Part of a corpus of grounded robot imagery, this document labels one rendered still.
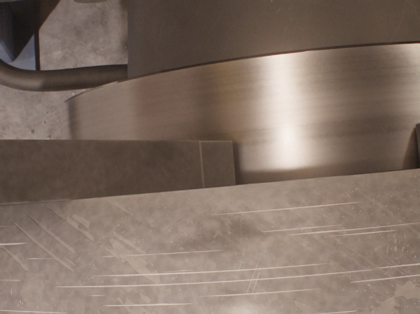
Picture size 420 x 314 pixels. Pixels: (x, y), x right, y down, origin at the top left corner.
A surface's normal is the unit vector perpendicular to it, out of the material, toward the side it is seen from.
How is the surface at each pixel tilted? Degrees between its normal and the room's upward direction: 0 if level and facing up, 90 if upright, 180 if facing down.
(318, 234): 36
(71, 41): 0
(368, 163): 13
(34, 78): 22
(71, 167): 50
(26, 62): 0
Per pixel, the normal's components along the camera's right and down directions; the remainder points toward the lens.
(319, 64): -0.22, -0.03
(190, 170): 0.82, -0.10
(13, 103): 0.11, -0.05
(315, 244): -0.21, -0.56
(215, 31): -0.59, -0.05
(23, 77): -0.16, -0.29
